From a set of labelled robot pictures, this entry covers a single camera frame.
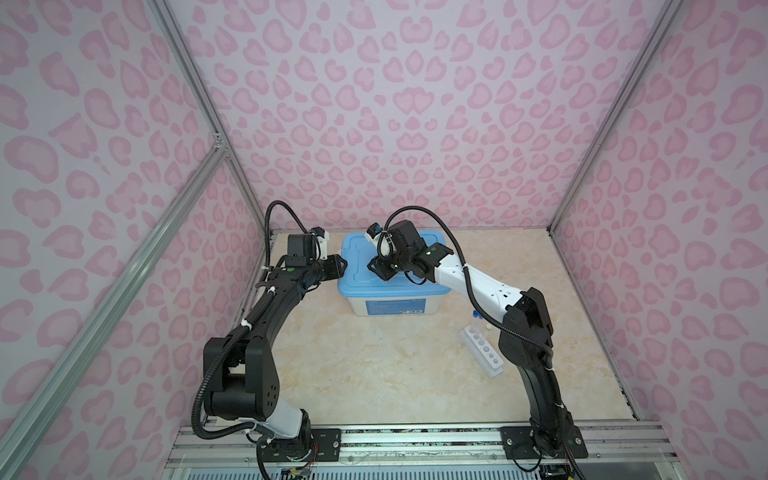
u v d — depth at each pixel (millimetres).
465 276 587
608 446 736
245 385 435
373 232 775
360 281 846
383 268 783
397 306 906
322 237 804
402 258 739
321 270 750
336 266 783
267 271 684
